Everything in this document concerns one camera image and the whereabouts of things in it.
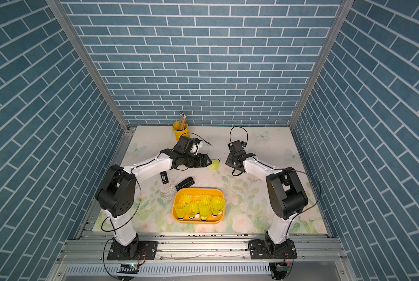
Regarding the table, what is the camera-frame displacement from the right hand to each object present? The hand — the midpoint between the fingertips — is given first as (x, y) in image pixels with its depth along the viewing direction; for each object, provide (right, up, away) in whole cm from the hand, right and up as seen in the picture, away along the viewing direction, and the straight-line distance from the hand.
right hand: (232, 161), depth 97 cm
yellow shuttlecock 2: (-23, -17, -13) cm, 32 cm away
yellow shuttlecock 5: (-14, -20, -19) cm, 31 cm away
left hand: (-12, 0, -7) cm, 13 cm away
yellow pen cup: (-33, +17, +11) cm, 38 cm away
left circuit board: (-46, -42, -25) cm, 67 cm away
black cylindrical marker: (-37, -8, -4) cm, 38 cm away
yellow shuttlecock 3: (-20, -20, -17) cm, 33 cm away
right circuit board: (+19, -41, -26) cm, 52 cm away
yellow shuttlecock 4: (-14, -17, -13) cm, 26 cm away
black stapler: (-25, -11, -7) cm, 28 cm away
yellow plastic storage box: (-19, -15, -11) cm, 26 cm away
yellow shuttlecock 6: (-8, -18, -15) cm, 25 cm away
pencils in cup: (-29, +25, +8) cm, 40 cm away
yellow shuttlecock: (-26, -22, -13) cm, 37 cm away
